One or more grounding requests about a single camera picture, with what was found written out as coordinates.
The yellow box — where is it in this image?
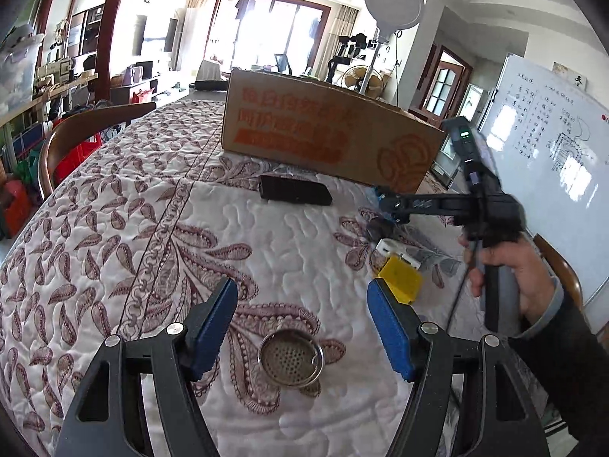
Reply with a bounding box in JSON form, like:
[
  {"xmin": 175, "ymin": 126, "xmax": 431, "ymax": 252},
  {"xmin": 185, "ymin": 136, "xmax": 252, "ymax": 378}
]
[{"xmin": 378, "ymin": 255, "xmax": 422, "ymax": 304}]

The dark sleeve forearm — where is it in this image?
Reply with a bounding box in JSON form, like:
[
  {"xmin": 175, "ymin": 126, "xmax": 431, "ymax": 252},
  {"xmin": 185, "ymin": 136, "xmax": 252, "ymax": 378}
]
[{"xmin": 509, "ymin": 278, "xmax": 608, "ymax": 456}]

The person right hand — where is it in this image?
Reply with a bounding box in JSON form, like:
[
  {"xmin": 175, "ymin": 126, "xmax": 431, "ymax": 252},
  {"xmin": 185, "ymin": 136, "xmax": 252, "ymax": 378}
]
[{"xmin": 478, "ymin": 237, "xmax": 556, "ymax": 323}]

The white charger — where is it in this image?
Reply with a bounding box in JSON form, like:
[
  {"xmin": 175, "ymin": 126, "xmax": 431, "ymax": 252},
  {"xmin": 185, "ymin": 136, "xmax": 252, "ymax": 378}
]
[{"xmin": 376, "ymin": 238, "xmax": 421, "ymax": 270}]

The whiteboard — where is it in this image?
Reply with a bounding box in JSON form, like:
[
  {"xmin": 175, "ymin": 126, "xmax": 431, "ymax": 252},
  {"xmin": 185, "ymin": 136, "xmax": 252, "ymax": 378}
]
[{"xmin": 480, "ymin": 55, "xmax": 608, "ymax": 302}]

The black round lens cap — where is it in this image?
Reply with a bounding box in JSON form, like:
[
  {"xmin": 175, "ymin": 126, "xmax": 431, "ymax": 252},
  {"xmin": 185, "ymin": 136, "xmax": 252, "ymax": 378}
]
[{"xmin": 365, "ymin": 217, "xmax": 395, "ymax": 244}]

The standing fan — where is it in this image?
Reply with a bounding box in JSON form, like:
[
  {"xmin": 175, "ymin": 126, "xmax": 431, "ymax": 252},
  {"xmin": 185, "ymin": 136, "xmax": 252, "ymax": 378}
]
[{"xmin": 343, "ymin": 65, "xmax": 385, "ymax": 99}]

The metal strainer cup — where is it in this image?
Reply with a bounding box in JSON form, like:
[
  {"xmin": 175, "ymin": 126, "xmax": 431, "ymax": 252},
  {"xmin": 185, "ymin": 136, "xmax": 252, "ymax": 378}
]
[{"xmin": 258, "ymin": 328, "xmax": 325, "ymax": 389}]

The brown cardboard box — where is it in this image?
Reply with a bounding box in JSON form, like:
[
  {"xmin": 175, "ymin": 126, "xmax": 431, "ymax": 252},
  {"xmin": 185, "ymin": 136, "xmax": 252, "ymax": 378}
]
[{"xmin": 221, "ymin": 69, "xmax": 446, "ymax": 193}]

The patterned quilted bedspread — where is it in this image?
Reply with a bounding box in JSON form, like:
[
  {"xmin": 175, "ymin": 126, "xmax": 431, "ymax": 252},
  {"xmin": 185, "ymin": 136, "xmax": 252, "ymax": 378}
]
[{"xmin": 0, "ymin": 97, "xmax": 548, "ymax": 457}]

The black rectangular case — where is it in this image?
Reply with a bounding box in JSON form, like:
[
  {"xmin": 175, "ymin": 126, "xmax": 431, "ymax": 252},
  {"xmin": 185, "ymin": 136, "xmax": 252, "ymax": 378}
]
[{"xmin": 259, "ymin": 176, "xmax": 332, "ymax": 206}]

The wooden chair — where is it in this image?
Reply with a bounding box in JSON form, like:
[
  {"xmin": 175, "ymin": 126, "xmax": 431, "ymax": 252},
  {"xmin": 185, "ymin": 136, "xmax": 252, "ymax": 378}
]
[{"xmin": 38, "ymin": 102, "xmax": 156, "ymax": 200}]

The camera tripod rig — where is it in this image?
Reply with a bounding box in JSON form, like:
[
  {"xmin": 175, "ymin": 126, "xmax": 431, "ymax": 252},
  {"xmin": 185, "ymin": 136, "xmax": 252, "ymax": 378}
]
[{"xmin": 325, "ymin": 33, "xmax": 377, "ymax": 84}]

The white ring light stand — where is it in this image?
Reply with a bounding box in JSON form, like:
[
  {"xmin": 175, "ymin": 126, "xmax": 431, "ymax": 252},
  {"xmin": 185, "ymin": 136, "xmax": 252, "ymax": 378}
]
[{"xmin": 364, "ymin": 0, "xmax": 425, "ymax": 71}]

